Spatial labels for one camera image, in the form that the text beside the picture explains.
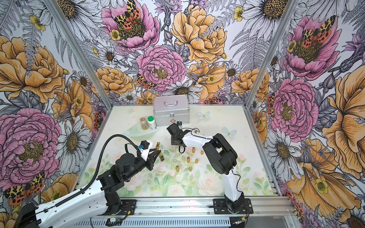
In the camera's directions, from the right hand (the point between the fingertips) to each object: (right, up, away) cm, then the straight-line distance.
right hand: (178, 142), depth 98 cm
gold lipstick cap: (+16, -6, -4) cm, 17 cm away
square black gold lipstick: (-9, -7, -10) cm, 15 cm away
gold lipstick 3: (+7, -9, -9) cm, 14 cm away
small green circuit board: (-31, -36, -25) cm, 53 cm away
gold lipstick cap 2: (+12, -10, -9) cm, 18 cm away
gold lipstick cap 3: (+8, -14, -12) cm, 20 cm away
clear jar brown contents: (-25, +12, +7) cm, 29 cm away
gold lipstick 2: (+10, -4, -4) cm, 12 cm away
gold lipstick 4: (0, -13, -12) cm, 18 cm away
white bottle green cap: (-19, +15, +4) cm, 25 cm away
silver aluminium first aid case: (-5, +23, +7) cm, 24 cm away
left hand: (-9, -2, -21) cm, 23 cm away
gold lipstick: (-9, +2, -25) cm, 27 cm away
